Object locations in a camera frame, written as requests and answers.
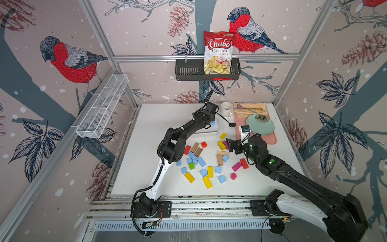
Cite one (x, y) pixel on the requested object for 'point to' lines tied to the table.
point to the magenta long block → (237, 167)
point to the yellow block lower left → (189, 177)
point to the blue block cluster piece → (191, 155)
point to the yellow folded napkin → (244, 113)
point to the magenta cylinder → (233, 176)
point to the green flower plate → (260, 124)
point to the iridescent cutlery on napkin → (239, 107)
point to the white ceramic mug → (226, 108)
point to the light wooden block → (195, 147)
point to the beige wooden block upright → (220, 161)
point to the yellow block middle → (210, 170)
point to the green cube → (191, 166)
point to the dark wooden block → (198, 152)
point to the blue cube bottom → (221, 179)
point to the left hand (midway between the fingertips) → (212, 111)
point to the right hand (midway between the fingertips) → (233, 136)
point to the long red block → (187, 149)
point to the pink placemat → (239, 121)
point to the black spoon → (232, 124)
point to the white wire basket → (94, 120)
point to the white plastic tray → (213, 129)
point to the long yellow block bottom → (207, 182)
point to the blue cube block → (212, 123)
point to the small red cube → (204, 144)
